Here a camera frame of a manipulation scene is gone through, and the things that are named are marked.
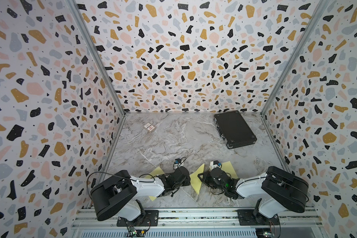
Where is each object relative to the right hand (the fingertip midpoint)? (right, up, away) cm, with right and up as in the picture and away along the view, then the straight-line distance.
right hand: (196, 176), depth 85 cm
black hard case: (+28, +27, +21) cm, 44 cm away
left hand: (-3, -2, +1) cm, 4 cm away
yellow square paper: (-24, +1, +4) cm, 24 cm away
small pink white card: (-34, +29, +25) cm, 51 cm away
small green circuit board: (-30, -22, -15) cm, 40 cm away
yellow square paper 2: (-1, -1, -4) cm, 4 cm away
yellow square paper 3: (+20, +3, +8) cm, 22 cm away
